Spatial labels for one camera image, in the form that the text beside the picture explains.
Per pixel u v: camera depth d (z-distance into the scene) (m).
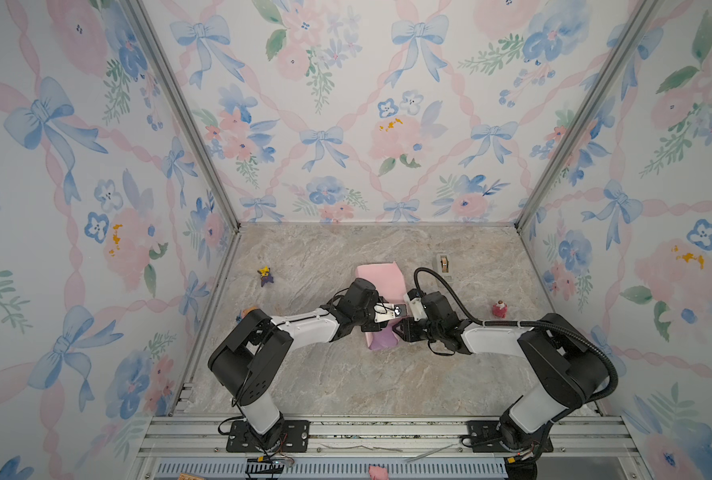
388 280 0.95
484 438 0.73
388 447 0.73
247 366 0.45
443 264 1.03
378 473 0.68
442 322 0.73
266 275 1.02
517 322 0.54
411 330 0.80
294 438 0.74
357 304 0.71
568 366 0.46
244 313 0.93
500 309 0.93
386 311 0.76
